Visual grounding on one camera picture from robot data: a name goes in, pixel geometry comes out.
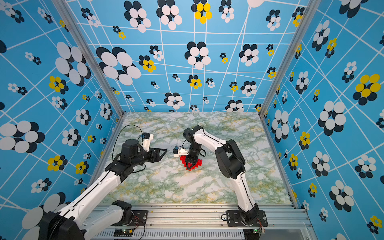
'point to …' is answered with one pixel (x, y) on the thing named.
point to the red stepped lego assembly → (199, 162)
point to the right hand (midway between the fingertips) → (192, 163)
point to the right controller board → (253, 234)
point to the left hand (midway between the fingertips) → (163, 148)
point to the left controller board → (123, 232)
